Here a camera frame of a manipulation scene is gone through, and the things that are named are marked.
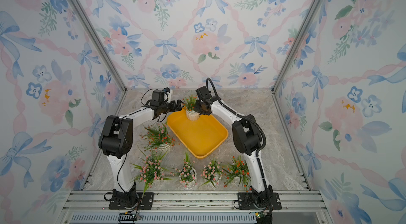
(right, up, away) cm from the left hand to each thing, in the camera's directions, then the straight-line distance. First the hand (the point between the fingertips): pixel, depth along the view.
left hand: (180, 103), depth 100 cm
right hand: (+10, -3, +3) cm, 11 cm away
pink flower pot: (+8, -31, -33) cm, 46 cm away
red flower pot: (-8, -18, -21) cm, 29 cm away
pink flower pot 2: (+19, -31, -32) cm, 48 cm away
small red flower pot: (+8, -8, -3) cm, 11 cm away
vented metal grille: (-2, -51, -30) cm, 60 cm away
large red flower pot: (+30, -31, -30) cm, 53 cm away
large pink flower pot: (-7, -29, -33) cm, 44 cm away
